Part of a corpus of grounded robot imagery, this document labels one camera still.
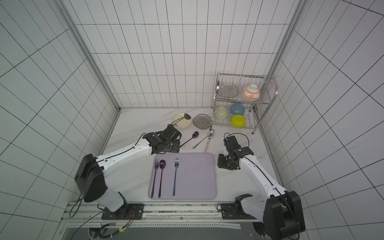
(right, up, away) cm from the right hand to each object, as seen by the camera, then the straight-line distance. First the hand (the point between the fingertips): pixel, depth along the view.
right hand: (216, 163), depth 83 cm
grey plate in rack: (+9, +44, +10) cm, 46 cm away
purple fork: (-35, -2, +6) cm, 36 cm away
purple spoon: (-32, -2, +5) cm, 32 cm away
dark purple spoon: (-12, +14, +20) cm, 27 cm away
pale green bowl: (+7, +30, +21) cm, 37 cm away
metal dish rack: (+16, +36, +2) cm, 39 cm away
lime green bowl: (+18, +24, +17) cm, 35 cm away
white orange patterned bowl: (+21, +41, +3) cm, 46 cm away
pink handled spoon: (-2, +11, +17) cm, 21 cm away
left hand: (-26, +8, +1) cm, 27 cm away
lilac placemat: (-19, -8, +1) cm, 20 cm away
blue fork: (-23, -2, +7) cm, 24 cm away
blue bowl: (+20, +33, +25) cm, 46 cm away
